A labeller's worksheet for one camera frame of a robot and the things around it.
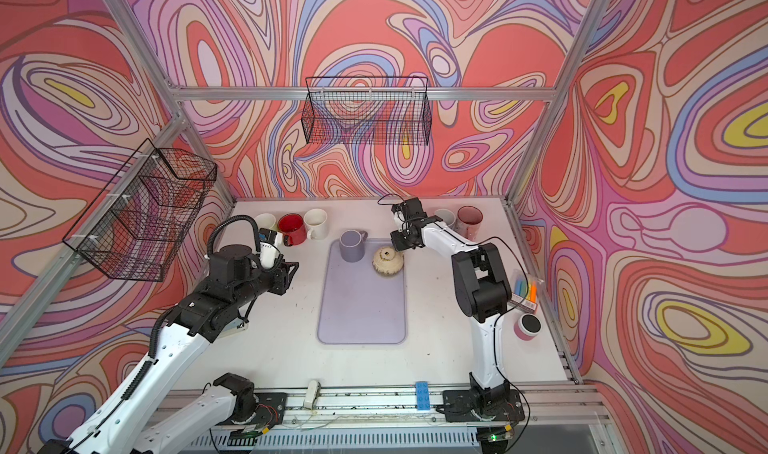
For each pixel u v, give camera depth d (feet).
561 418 2.38
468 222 3.25
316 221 3.44
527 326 2.68
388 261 3.03
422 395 2.45
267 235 2.06
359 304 2.98
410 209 2.64
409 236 2.46
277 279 2.11
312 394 2.41
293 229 3.40
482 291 1.80
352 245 3.14
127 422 1.30
